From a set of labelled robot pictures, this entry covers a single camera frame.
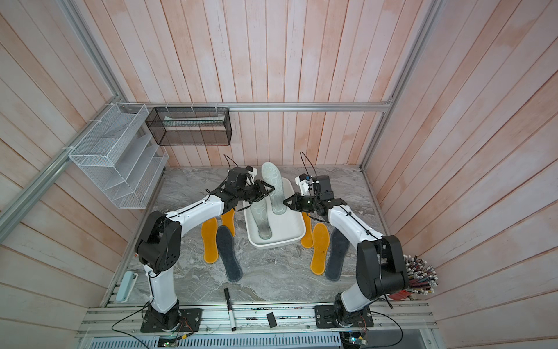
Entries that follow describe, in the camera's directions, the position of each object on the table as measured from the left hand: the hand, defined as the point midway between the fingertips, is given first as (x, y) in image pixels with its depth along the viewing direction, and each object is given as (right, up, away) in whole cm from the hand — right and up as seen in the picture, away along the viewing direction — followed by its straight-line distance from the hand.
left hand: (274, 192), depth 89 cm
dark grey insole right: (+28, -23, +1) cm, 36 cm away
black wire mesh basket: (-42, +32, +17) cm, 55 cm away
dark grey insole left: (-19, -26, -1) cm, 32 cm away
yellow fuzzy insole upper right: (+14, -22, +4) cm, 26 cm away
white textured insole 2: (-7, -9, +12) cm, 17 cm away
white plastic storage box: (+6, -17, +6) cm, 19 cm away
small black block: (-1, -45, -15) cm, 47 cm away
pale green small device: (-54, -34, -11) cm, 65 cm away
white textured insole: (-1, +8, +4) cm, 9 cm away
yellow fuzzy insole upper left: (-21, -14, +10) cm, 27 cm away
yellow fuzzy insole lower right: (+20, -22, +4) cm, 30 cm away
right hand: (+4, -4, -2) cm, 6 cm away
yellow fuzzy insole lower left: (-29, -17, +4) cm, 34 cm away
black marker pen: (-16, -41, -14) cm, 46 cm away
